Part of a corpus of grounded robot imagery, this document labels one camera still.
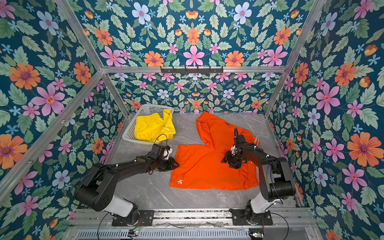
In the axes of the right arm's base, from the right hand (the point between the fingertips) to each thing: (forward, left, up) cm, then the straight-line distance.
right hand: (225, 161), depth 91 cm
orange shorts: (-1, +15, -4) cm, 16 cm away
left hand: (-2, +28, +3) cm, 28 cm away
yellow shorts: (+25, +50, +4) cm, 55 cm away
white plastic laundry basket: (+19, +63, +6) cm, 66 cm away
